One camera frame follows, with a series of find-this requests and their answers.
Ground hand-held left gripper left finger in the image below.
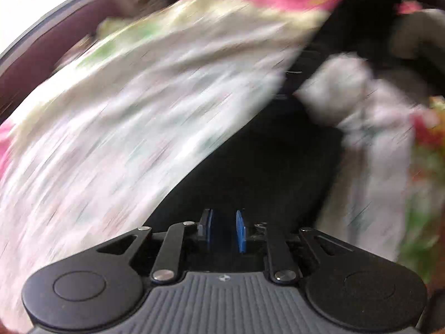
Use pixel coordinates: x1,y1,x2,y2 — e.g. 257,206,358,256
95,209,213,283

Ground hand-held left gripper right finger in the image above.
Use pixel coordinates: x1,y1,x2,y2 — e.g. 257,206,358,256
236,210,355,283

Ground black pants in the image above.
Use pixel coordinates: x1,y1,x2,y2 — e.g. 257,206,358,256
144,101,346,272

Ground floral bed sheet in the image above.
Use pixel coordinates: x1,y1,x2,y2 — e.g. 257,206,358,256
0,0,445,331

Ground maroon sofa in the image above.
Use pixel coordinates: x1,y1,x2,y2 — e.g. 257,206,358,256
0,0,105,119

